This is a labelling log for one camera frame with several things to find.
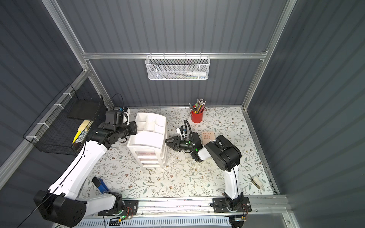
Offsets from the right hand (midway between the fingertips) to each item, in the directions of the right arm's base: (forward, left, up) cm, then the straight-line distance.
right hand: (167, 143), depth 84 cm
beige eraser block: (-18, -51, -10) cm, 55 cm away
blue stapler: (-21, +36, -9) cm, 42 cm away
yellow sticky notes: (0, +43, +15) cm, 46 cm away
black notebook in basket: (+13, +46, +16) cm, 51 cm away
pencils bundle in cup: (+30, -20, 0) cm, 36 cm away
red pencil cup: (+31, -20, -12) cm, 38 cm away
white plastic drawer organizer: (-4, +8, +8) cm, 12 cm away
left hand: (+3, +15, +13) cm, 20 cm away
